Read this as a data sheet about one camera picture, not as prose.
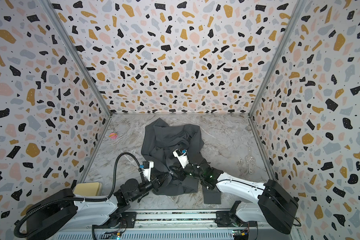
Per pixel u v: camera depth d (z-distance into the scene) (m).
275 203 0.42
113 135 1.04
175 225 0.73
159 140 1.01
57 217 0.42
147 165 0.70
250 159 0.97
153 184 0.69
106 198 0.57
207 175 0.62
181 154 0.67
